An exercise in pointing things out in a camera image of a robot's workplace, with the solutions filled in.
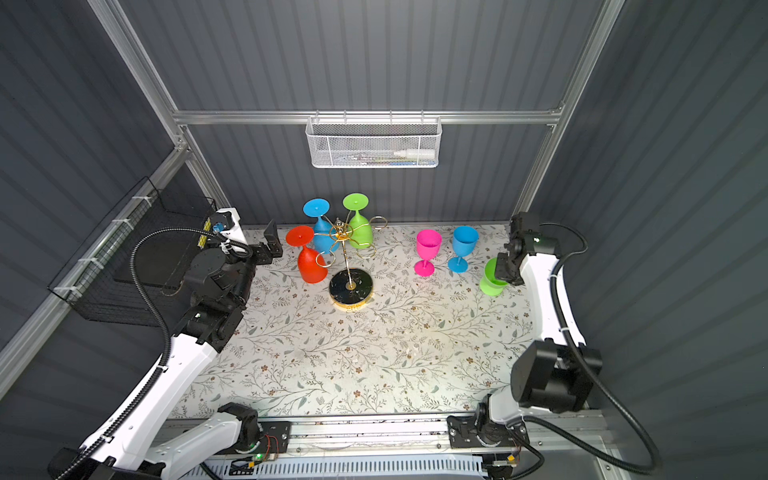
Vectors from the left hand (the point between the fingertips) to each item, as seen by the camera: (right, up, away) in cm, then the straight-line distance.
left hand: (252, 224), depth 67 cm
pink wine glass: (+43, -4, +27) cm, 51 cm away
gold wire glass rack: (+18, -19, +32) cm, 41 cm away
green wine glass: (+58, -15, +14) cm, 62 cm away
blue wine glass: (+55, -3, +29) cm, 63 cm away
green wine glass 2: (+22, +1, +25) cm, 33 cm away
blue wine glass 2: (+12, -2, +22) cm, 25 cm away
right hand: (+66, -12, +14) cm, 69 cm away
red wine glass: (+9, -11, +17) cm, 22 cm away
